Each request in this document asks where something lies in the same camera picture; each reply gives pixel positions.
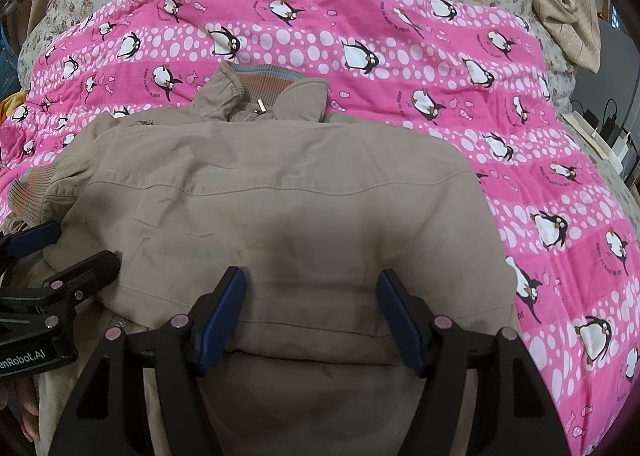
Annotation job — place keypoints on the orange cloth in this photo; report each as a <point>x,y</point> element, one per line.
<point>10,104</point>

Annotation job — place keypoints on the beige jacket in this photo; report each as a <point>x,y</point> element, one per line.
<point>312,207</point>

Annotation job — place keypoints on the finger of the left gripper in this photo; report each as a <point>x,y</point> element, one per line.
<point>21,244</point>
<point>83,280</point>

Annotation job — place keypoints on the person's left hand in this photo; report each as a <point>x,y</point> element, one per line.
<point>29,405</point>

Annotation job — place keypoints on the white power strip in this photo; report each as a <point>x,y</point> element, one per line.
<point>617,148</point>

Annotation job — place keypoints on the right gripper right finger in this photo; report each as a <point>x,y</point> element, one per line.
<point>514,413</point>

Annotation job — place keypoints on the pink penguin blanket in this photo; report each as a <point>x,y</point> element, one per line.
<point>467,74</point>

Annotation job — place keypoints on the grey cabinet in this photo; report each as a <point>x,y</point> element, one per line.
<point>615,87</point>

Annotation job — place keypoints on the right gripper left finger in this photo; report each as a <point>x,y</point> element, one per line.
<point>106,413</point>

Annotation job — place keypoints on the blue plastic bag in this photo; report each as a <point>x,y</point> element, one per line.
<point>9,83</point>

